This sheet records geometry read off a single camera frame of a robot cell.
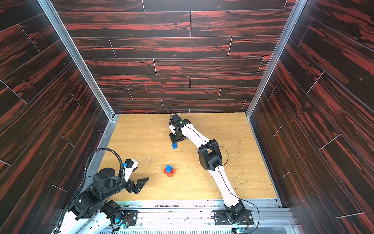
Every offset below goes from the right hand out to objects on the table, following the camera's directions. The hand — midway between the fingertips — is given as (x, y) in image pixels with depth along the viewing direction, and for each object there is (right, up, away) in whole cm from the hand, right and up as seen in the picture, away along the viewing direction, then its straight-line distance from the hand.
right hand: (178, 138), depth 104 cm
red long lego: (-1, -18, -18) cm, 26 cm away
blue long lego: (-2, -5, -3) cm, 6 cm away
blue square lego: (-4, -16, -22) cm, 27 cm away
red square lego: (-4, -21, -16) cm, 27 cm away
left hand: (-16, -15, -32) cm, 39 cm away
